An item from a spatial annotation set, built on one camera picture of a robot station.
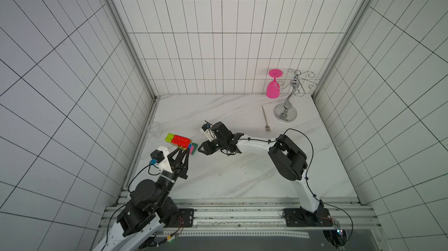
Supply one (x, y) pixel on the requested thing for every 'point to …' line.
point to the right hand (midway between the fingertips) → (203, 142)
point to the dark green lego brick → (195, 146)
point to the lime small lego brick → (169, 137)
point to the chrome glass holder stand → (285, 112)
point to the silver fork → (267, 128)
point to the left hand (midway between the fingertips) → (186, 150)
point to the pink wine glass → (273, 90)
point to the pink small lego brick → (191, 149)
